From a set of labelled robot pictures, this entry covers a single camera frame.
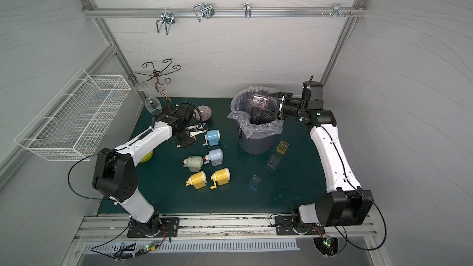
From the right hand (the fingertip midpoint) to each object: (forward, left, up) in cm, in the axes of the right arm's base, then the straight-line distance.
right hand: (262, 98), depth 69 cm
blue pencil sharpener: (-10, +20, -29) cm, 37 cm away
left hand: (-2, +36, -26) cm, 44 cm away
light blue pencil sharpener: (0, +24, -30) cm, 38 cm away
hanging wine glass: (+9, +53, -14) cm, 55 cm away
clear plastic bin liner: (+11, +3, -18) cm, 21 cm away
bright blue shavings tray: (-18, +1, -38) cm, 43 cm away
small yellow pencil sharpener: (-22, +26, -30) cm, 46 cm away
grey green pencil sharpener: (-14, +30, -29) cm, 44 cm away
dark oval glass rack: (+19, +50, -6) cm, 54 cm away
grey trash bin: (-1, 0, -35) cm, 35 cm away
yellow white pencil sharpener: (-20, +16, -30) cm, 40 cm away
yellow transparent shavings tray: (+1, -13, -38) cm, 40 cm away
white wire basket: (-13, +72, -4) cm, 73 cm away
